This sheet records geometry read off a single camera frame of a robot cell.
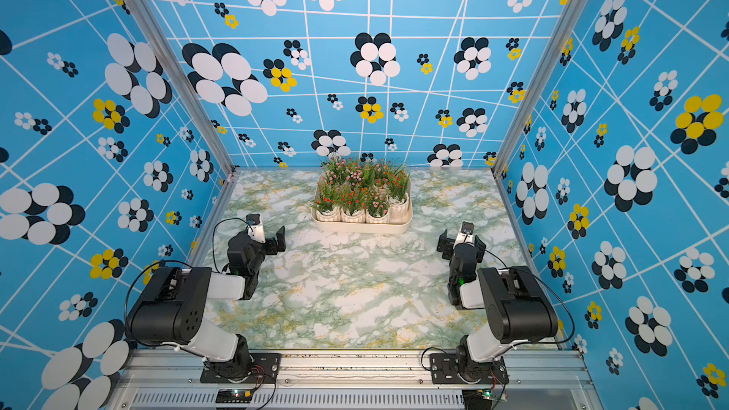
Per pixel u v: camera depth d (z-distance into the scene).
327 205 0.94
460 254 0.71
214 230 1.08
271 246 0.85
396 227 1.01
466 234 0.77
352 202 0.91
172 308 0.46
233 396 0.72
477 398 0.70
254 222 0.80
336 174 0.99
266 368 0.73
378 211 0.92
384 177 1.00
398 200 1.02
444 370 0.72
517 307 0.45
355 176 0.97
